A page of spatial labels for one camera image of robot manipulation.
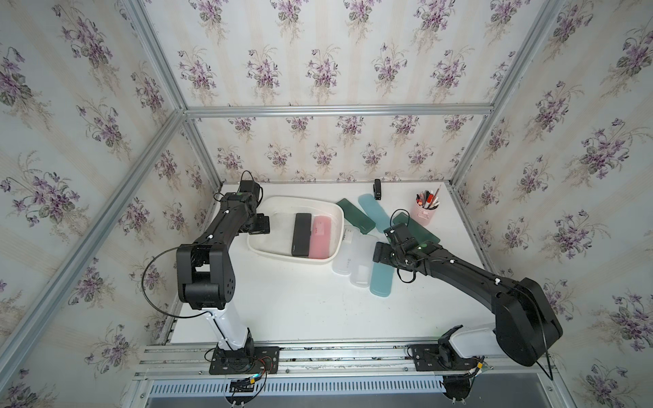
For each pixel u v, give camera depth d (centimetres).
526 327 42
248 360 66
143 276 75
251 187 75
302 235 101
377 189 115
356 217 108
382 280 86
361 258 95
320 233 101
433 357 72
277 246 97
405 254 64
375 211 109
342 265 92
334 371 72
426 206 100
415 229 103
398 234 67
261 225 82
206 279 48
